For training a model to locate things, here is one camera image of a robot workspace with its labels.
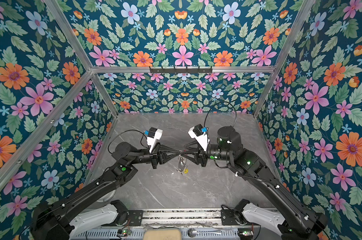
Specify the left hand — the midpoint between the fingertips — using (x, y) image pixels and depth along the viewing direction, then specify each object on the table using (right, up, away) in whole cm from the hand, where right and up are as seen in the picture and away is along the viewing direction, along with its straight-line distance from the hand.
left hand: (177, 154), depth 54 cm
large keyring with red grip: (+1, -6, +7) cm, 9 cm away
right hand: (+2, +2, +4) cm, 5 cm away
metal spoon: (+6, -39, +15) cm, 42 cm away
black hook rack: (-2, +46, +39) cm, 60 cm away
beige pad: (-3, -38, +13) cm, 41 cm away
